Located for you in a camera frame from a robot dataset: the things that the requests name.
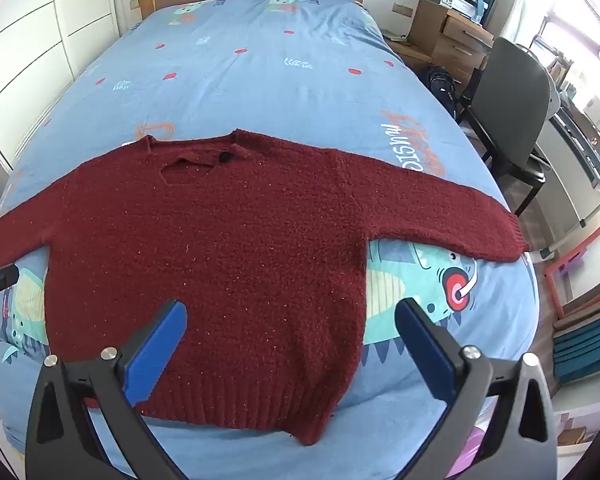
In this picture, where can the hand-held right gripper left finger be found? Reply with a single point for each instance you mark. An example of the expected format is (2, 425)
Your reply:
(157, 345)

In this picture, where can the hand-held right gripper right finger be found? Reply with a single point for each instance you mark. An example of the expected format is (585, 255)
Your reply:
(425, 347)

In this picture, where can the dark red knit sweater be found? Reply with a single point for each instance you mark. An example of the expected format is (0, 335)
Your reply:
(230, 260)

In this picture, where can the pink plastic object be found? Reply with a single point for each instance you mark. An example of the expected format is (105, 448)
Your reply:
(472, 452)

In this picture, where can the stack of teal mats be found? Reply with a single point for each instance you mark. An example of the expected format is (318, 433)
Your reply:
(585, 350)

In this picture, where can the white wardrobe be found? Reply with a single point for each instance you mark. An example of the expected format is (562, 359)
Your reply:
(30, 35)

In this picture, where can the dark backpack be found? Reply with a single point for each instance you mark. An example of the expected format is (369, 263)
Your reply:
(442, 85)

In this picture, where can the black chair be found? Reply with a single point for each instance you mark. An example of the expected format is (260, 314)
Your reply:
(510, 75)

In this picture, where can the white desk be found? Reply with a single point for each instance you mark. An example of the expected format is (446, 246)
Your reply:
(595, 110)

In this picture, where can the wooden nightstand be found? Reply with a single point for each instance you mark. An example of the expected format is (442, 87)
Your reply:
(410, 52)

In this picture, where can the blue printed bed sheet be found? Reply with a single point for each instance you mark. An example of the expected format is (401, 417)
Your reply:
(280, 60)

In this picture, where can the cardboard boxes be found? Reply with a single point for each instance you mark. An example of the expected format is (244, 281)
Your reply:
(460, 35)

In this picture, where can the orange frame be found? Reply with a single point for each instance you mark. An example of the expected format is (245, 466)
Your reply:
(555, 285)

